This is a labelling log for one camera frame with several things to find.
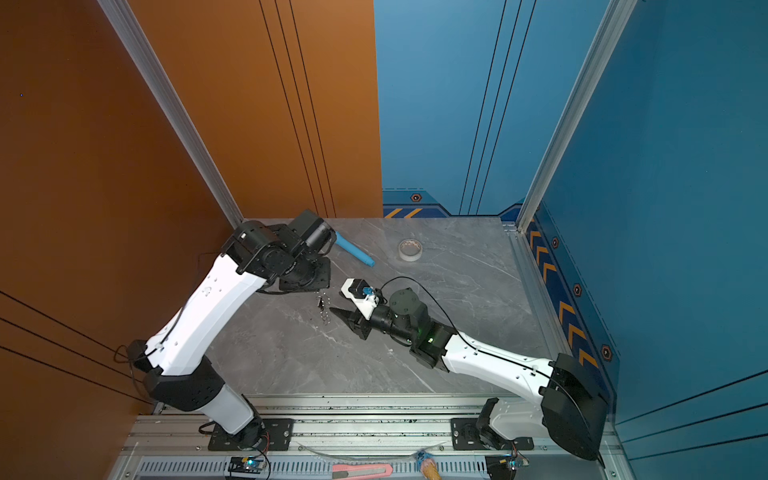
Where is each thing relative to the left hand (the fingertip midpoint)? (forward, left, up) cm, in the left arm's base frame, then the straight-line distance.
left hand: (327, 279), depth 68 cm
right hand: (-4, -2, -3) cm, 5 cm away
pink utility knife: (-34, -8, -29) cm, 45 cm away
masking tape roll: (+34, -21, -29) cm, 49 cm away
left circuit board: (-33, +18, -31) cm, 48 cm away
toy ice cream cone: (-34, -24, -27) cm, 49 cm away
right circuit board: (-32, -42, -31) cm, 61 cm away
